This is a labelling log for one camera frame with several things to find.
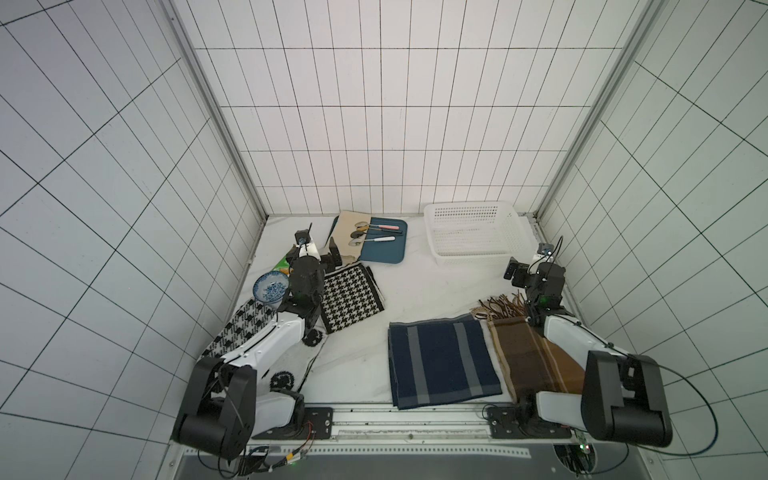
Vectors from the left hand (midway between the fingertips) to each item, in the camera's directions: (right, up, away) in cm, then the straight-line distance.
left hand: (317, 244), depth 85 cm
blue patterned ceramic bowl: (-18, -14, +11) cm, 25 cm away
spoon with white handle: (+10, +1, +25) cm, 27 cm away
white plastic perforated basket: (+56, +4, +29) cm, 63 cm away
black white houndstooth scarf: (+9, -17, +7) cm, 20 cm away
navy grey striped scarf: (+36, -32, -4) cm, 49 cm away
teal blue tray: (+20, +1, +26) cm, 33 cm away
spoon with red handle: (+11, +6, +29) cm, 32 cm away
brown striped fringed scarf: (+60, -33, -5) cm, 69 cm away
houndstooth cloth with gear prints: (-21, -22, +2) cm, 31 cm away
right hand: (+60, -4, +4) cm, 61 cm away
